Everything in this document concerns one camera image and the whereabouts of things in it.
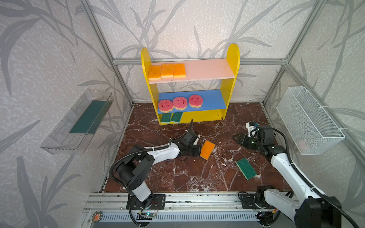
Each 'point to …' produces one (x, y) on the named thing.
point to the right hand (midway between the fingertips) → (234, 133)
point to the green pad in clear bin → (91, 120)
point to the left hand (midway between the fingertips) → (203, 148)
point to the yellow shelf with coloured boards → (215, 101)
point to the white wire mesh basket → (312, 131)
